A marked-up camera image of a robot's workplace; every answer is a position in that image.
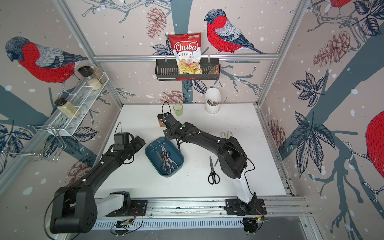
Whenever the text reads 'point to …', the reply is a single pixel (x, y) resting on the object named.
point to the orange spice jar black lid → (160, 117)
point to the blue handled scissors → (168, 163)
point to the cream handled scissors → (229, 134)
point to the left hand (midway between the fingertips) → (142, 140)
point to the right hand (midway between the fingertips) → (168, 131)
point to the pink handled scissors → (165, 163)
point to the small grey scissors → (216, 162)
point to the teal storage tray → (160, 144)
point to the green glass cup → (178, 108)
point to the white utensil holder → (212, 100)
